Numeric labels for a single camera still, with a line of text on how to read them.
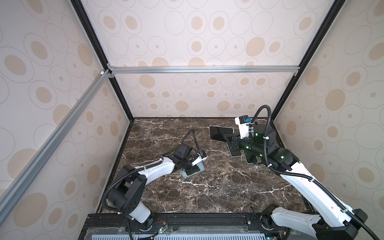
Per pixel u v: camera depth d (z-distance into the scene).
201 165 0.95
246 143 0.57
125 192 0.44
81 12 0.69
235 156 0.98
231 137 0.62
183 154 0.70
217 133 0.89
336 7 0.68
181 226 0.73
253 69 1.60
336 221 0.38
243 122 0.57
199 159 0.77
